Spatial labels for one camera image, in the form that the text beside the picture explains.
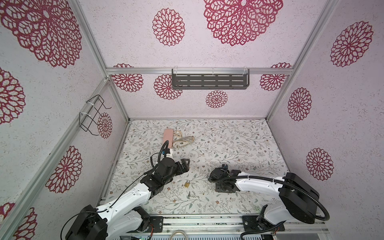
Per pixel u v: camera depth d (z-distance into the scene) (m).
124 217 0.57
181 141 1.03
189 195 0.83
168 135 1.09
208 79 0.97
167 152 0.72
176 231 0.72
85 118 0.73
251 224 0.74
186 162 0.73
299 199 0.43
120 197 0.49
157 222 0.76
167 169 0.62
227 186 0.61
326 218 0.40
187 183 0.88
